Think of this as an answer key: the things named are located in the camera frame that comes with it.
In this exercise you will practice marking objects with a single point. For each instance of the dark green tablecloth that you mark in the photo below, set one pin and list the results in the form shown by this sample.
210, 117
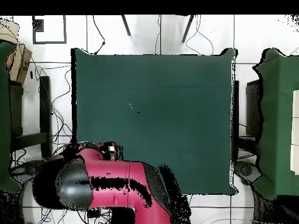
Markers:
151, 105

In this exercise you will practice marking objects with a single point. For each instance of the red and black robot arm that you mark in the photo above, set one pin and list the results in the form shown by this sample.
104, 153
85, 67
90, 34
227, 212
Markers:
116, 182

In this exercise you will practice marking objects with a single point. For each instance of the stack of white boxes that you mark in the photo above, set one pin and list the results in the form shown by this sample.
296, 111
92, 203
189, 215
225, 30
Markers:
295, 130

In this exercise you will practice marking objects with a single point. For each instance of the black tripod leg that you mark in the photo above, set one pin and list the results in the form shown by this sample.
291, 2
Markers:
126, 25
188, 29

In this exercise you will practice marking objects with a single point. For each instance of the brown cardboard box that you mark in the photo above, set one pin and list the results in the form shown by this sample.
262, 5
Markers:
18, 63

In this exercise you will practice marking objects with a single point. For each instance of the grey robot base foot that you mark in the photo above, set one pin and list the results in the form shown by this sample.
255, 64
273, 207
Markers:
247, 172
25, 169

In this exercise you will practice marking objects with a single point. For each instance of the black stand frame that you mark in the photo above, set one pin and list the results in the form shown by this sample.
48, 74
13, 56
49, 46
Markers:
45, 105

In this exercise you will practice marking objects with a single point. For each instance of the black power adapter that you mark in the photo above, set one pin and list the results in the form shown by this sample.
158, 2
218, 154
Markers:
93, 212

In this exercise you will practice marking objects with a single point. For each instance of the green cloth covered table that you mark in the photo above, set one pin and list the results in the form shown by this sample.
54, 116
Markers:
278, 128
4, 116

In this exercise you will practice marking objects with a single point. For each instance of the black box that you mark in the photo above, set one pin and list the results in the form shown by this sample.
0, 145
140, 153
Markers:
253, 107

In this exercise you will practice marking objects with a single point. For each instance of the black square floor frame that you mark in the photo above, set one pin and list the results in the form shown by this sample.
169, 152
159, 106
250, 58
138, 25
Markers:
37, 25

